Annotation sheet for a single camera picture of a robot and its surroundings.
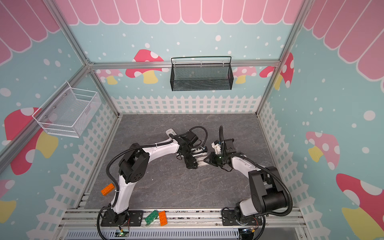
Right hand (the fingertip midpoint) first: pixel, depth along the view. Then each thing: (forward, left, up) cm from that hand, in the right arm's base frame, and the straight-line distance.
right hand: (204, 159), depth 89 cm
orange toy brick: (-30, +21, -5) cm, 37 cm away
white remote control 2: (+26, +24, -5) cm, 36 cm away
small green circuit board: (-35, +41, -8) cm, 55 cm away
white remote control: (+3, +3, -4) cm, 6 cm away
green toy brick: (-29, +27, -5) cm, 40 cm away
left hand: (+2, +7, -6) cm, 9 cm away
